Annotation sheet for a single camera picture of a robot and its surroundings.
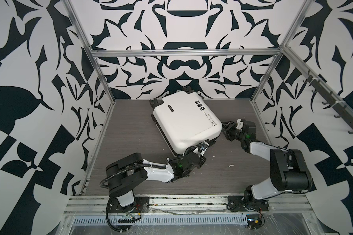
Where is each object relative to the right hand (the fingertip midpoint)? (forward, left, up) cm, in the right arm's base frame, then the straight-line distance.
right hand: (221, 124), depth 90 cm
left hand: (-16, +12, +1) cm, 20 cm away
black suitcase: (-2, +23, +8) cm, 25 cm away
